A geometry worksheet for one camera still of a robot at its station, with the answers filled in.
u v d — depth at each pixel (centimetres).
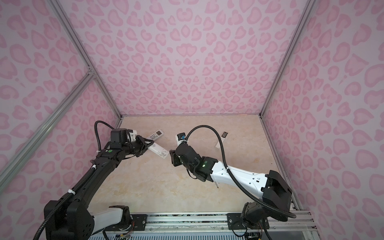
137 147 71
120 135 64
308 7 70
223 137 104
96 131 64
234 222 73
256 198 39
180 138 64
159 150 79
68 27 75
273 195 40
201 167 54
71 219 39
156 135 107
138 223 73
